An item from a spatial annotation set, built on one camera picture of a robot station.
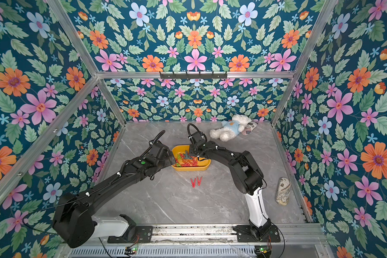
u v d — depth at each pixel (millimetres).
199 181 904
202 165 956
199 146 752
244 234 727
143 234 737
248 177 532
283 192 840
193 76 921
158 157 641
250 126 1145
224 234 749
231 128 1065
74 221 401
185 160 978
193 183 901
